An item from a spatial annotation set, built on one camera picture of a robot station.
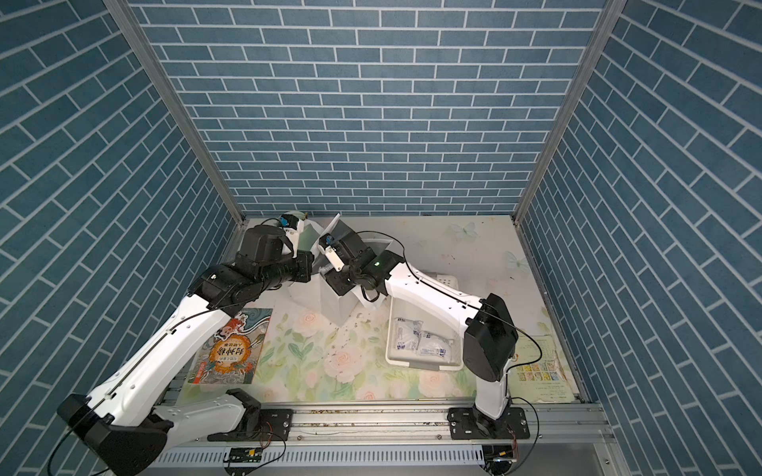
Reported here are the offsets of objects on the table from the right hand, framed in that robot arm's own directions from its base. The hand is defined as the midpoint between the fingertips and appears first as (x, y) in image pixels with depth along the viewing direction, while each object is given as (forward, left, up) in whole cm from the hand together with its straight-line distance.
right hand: (337, 274), depth 80 cm
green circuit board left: (-40, +18, -23) cm, 49 cm away
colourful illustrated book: (-17, +30, -19) cm, 40 cm away
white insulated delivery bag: (-3, +7, -7) cm, 10 cm away
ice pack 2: (-11, -28, -17) cm, 35 cm away
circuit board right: (-34, -44, -20) cm, 60 cm away
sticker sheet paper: (-15, -58, -20) cm, 63 cm away
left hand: (-2, +2, +9) cm, 9 cm away
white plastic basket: (-2, -28, -21) cm, 35 cm away
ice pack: (-8, -20, -17) cm, 27 cm away
